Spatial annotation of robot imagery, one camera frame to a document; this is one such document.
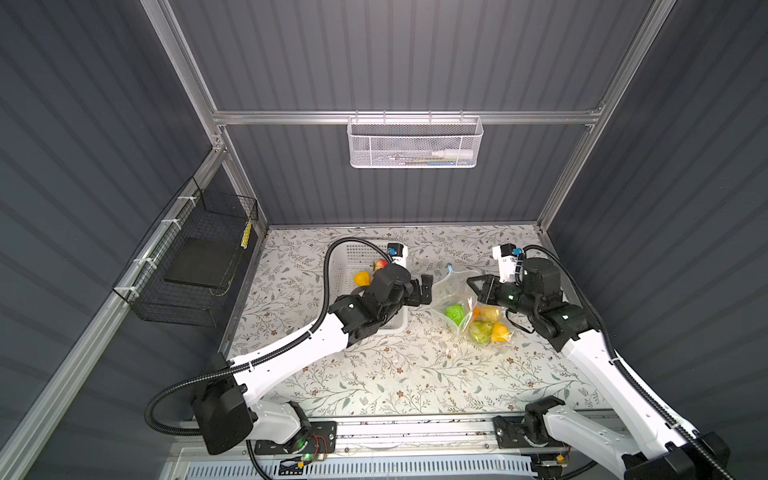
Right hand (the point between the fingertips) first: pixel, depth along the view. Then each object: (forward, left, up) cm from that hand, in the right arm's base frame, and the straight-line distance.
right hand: (472, 282), depth 74 cm
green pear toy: (-5, -5, -18) cm, 19 cm away
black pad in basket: (+4, +68, +4) cm, 69 cm away
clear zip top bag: (0, +3, -10) cm, 10 cm away
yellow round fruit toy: (-5, -11, -20) cm, 23 cm away
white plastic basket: (+24, +37, -19) cm, 48 cm away
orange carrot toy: (+2, -5, -20) cm, 21 cm away
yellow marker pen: (+14, +61, +3) cm, 63 cm away
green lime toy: (-2, +3, -12) cm, 13 cm away
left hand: (+1, +14, +1) cm, 14 cm away
